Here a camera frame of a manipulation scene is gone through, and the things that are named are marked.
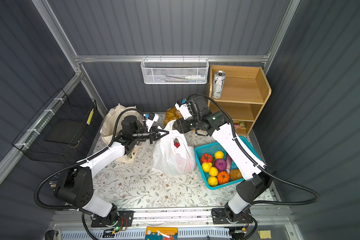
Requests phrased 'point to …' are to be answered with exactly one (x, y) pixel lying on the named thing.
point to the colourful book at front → (160, 233)
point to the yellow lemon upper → (206, 166)
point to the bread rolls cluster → (172, 114)
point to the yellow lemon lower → (212, 181)
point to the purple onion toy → (220, 164)
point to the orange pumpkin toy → (223, 177)
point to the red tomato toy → (206, 157)
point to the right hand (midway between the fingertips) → (179, 125)
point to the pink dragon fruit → (176, 143)
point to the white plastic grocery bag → (173, 155)
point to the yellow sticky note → (264, 234)
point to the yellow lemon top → (219, 154)
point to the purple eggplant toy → (229, 164)
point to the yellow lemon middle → (213, 171)
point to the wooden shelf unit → (241, 91)
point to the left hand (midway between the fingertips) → (168, 132)
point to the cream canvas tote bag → (107, 131)
